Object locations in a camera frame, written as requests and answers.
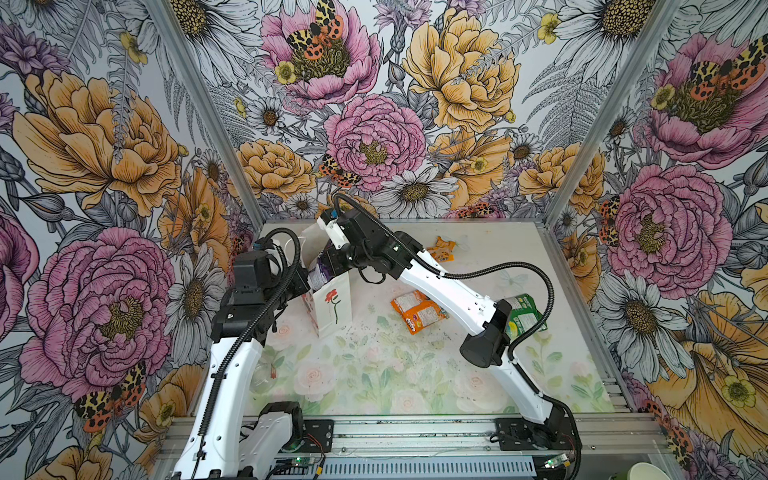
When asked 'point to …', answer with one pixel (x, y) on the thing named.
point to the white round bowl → (645, 471)
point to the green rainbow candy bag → (524, 314)
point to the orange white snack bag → (418, 310)
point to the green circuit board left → (302, 461)
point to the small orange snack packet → (442, 251)
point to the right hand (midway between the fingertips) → (325, 268)
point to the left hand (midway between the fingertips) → (309, 281)
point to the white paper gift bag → (328, 301)
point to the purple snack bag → (320, 274)
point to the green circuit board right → (561, 460)
